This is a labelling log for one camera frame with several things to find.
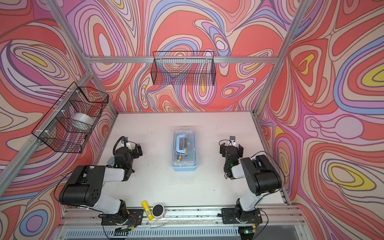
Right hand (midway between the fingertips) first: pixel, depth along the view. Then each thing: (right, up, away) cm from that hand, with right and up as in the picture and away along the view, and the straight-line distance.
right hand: (232, 147), depth 96 cm
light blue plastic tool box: (-30, -10, -12) cm, 34 cm away
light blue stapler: (-75, -7, -7) cm, 76 cm away
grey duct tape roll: (-81, +18, -22) cm, 86 cm away
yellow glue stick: (-49, -29, -22) cm, 61 cm away
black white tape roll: (-42, -28, -25) cm, 56 cm away
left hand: (-64, +2, -3) cm, 64 cm away
